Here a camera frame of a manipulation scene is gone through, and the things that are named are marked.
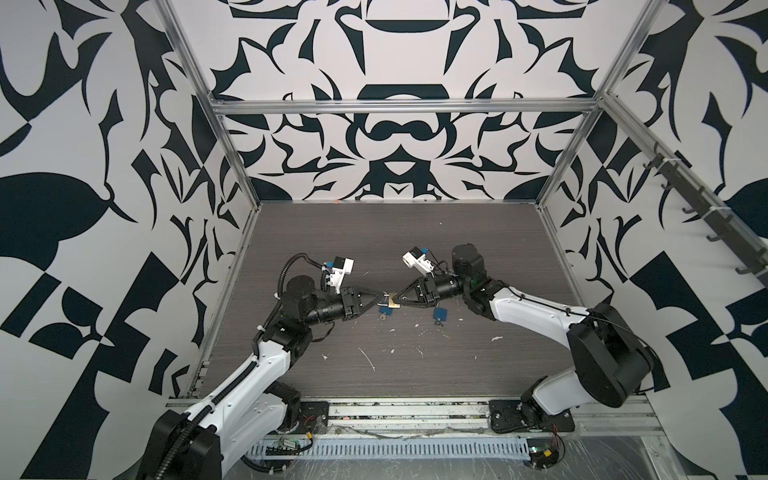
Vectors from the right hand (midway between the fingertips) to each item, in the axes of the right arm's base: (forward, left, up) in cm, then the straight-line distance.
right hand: (400, 305), depth 70 cm
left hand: (+2, +3, +2) cm, 4 cm away
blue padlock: (0, +4, -2) cm, 4 cm away
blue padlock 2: (+8, -13, -23) cm, 27 cm away
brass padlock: (+1, +2, -1) cm, 2 cm away
